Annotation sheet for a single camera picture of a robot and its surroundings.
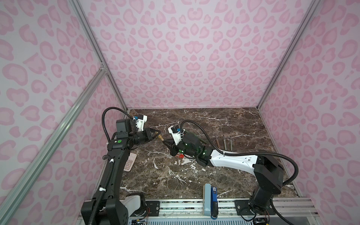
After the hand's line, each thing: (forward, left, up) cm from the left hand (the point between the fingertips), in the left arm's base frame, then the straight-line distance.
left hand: (159, 131), depth 75 cm
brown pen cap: (-3, -1, -1) cm, 4 cm away
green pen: (+6, -42, -25) cm, 49 cm away
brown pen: (+7, -36, -24) cm, 44 cm away
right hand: (-4, -3, -5) cm, 8 cm away
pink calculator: (-4, +21, -24) cm, 32 cm away
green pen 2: (+6, -46, -25) cm, 52 cm away
